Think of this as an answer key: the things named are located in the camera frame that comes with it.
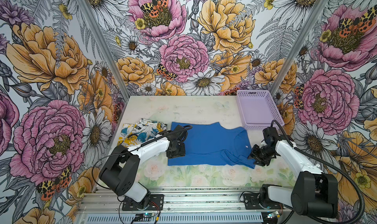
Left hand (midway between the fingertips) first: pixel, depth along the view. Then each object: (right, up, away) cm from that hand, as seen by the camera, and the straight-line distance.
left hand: (179, 158), depth 86 cm
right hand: (+40, -1, -5) cm, 40 cm away
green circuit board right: (+46, -22, -15) cm, 54 cm away
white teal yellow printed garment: (-25, +15, +13) cm, 32 cm away
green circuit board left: (-15, -23, -15) cm, 31 cm away
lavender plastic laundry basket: (+58, +28, +29) cm, 70 cm away
